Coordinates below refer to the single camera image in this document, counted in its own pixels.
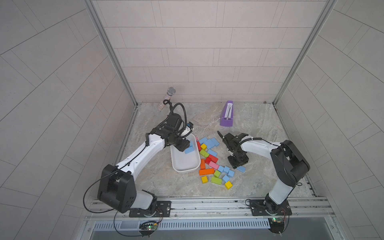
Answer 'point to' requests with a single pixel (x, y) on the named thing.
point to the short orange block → (202, 165)
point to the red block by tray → (199, 146)
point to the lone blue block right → (241, 169)
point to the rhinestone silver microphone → (171, 92)
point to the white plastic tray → (183, 162)
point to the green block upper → (204, 153)
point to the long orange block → (206, 171)
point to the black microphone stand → (172, 116)
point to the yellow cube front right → (228, 185)
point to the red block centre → (211, 158)
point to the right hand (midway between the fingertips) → (235, 165)
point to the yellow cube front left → (204, 179)
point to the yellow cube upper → (204, 146)
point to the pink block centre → (213, 165)
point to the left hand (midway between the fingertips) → (187, 141)
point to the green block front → (216, 180)
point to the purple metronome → (226, 115)
